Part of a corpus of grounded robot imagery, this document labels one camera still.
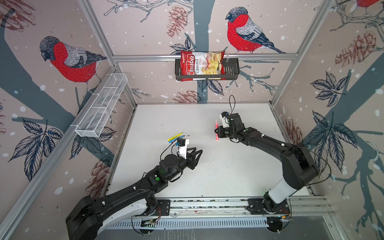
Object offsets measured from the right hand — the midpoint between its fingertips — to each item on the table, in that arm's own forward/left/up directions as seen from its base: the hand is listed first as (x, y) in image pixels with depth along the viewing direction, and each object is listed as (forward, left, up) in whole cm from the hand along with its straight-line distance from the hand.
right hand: (213, 132), depth 90 cm
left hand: (-18, +8, +10) cm, 22 cm away
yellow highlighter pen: (+2, +26, -9) cm, 28 cm away
